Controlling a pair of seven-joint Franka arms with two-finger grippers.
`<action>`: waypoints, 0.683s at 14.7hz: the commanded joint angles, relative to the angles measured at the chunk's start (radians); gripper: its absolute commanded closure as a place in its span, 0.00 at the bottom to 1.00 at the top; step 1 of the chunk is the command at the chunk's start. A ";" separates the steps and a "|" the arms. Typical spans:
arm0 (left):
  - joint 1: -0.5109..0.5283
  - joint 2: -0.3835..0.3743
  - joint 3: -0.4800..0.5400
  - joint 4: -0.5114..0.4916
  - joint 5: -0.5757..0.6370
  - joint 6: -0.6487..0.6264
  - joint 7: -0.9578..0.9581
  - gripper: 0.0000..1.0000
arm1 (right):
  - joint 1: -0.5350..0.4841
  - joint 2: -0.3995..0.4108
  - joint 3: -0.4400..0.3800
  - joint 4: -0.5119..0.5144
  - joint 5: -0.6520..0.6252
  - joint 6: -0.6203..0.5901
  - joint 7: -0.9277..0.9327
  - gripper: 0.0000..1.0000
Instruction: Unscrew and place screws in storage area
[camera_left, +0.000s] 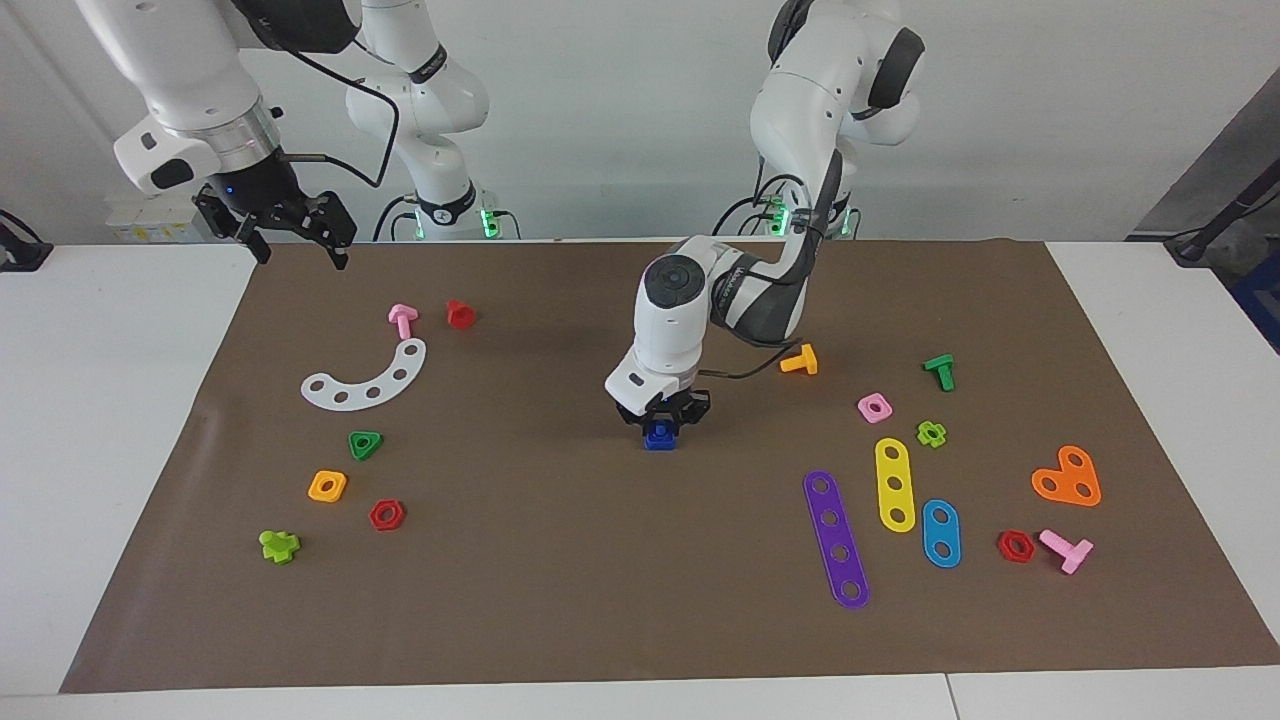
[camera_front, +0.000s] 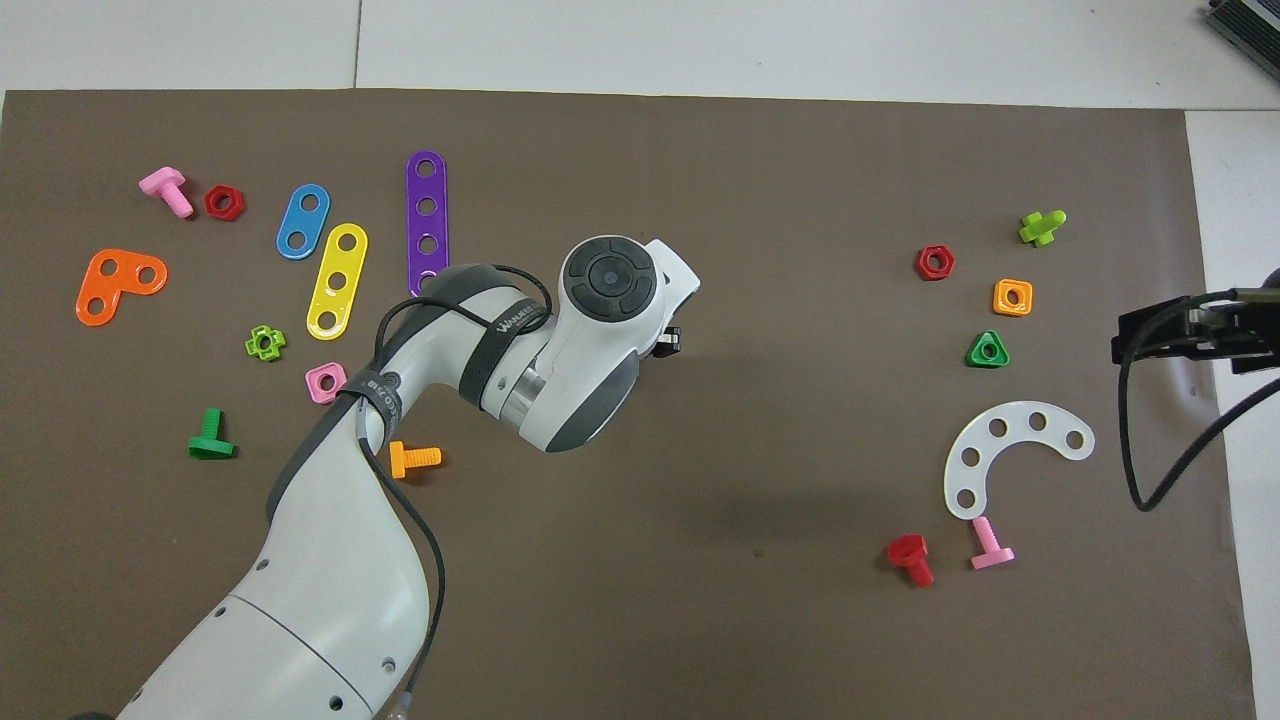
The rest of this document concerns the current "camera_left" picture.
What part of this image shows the white box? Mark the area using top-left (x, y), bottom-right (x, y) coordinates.
top-left (105, 195), bottom-right (209, 244)

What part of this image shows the brown table mat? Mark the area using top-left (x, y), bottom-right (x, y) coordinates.
top-left (58, 238), bottom-right (1280, 694)

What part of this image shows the white curved five-hole plate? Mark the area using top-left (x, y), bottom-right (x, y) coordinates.
top-left (300, 338), bottom-right (428, 412)

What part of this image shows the purple four-hole plate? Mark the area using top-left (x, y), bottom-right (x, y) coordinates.
top-left (803, 469), bottom-right (871, 610)

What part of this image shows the yellow three-hole plate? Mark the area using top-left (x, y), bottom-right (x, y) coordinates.
top-left (874, 437), bottom-right (917, 534)

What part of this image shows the black table clamp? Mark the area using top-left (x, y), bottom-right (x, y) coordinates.
top-left (0, 208), bottom-right (53, 273)

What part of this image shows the blue two-hole plate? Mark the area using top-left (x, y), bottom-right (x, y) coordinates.
top-left (921, 499), bottom-right (962, 569)

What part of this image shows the orange three-hole corner plate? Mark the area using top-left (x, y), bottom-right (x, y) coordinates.
top-left (1031, 445), bottom-right (1102, 508)

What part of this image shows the blue crate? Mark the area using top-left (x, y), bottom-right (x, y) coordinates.
top-left (1230, 255), bottom-right (1280, 356)

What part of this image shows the black stand pole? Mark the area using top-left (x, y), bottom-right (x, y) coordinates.
top-left (1165, 160), bottom-right (1280, 266)

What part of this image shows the black right base cable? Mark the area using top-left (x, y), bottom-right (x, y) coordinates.
top-left (374, 195), bottom-right (413, 243)

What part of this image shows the black base cable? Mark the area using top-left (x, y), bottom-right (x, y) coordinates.
top-left (712, 195), bottom-right (791, 238)
top-left (374, 195), bottom-right (413, 243)

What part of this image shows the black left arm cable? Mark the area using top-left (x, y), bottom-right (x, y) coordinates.
top-left (698, 165), bottom-right (851, 381)

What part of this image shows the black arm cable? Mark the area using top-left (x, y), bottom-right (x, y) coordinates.
top-left (698, 165), bottom-right (851, 381)
top-left (265, 45), bottom-right (401, 191)

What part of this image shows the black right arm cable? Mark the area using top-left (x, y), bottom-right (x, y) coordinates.
top-left (265, 45), bottom-right (401, 191)

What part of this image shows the black left base cable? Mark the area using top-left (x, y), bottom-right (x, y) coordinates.
top-left (712, 195), bottom-right (791, 238)

